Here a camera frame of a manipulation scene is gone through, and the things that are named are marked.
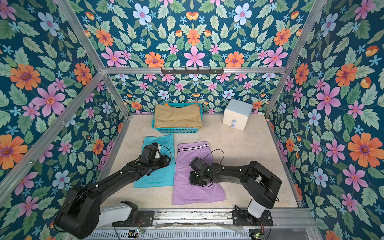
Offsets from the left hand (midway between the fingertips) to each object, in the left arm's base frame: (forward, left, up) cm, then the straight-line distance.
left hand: (170, 158), depth 88 cm
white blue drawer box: (+27, -45, +7) cm, 52 cm away
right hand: (-13, -11, -6) cm, 18 cm away
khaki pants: (+32, +3, +3) cm, 32 cm away
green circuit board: (-35, +18, -9) cm, 40 cm away
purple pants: (-18, -8, -7) cm, 21 cm away
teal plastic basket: (+45, -5, +2) cm, 45 cm away
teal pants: (-8, +7, -6) cm, 12 cm away
